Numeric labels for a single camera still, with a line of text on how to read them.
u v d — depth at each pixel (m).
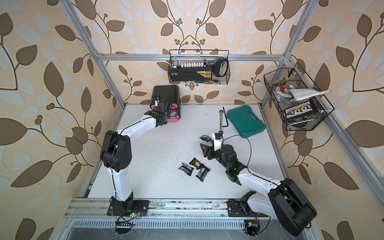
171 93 1.11
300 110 0.67
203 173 0.85
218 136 0.71
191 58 0.91
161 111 0.75
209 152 0.73
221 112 1.16
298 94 0.63
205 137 0.99
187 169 0.86
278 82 0.85
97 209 0.75
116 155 0.53
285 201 0.42
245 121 1.07
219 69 0.87
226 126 1.08
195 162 0.87
